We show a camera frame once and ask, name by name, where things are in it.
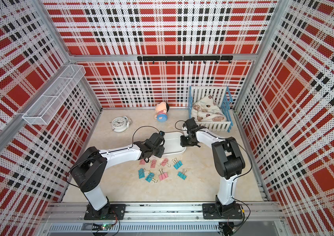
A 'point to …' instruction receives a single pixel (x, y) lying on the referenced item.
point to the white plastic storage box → (172, 143)
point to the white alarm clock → (120, 124)
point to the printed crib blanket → (206, 109)
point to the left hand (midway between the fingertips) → (161, 148)
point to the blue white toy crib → (223, 98)
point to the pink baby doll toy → (161, 108)
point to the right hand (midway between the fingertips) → (185, 142)
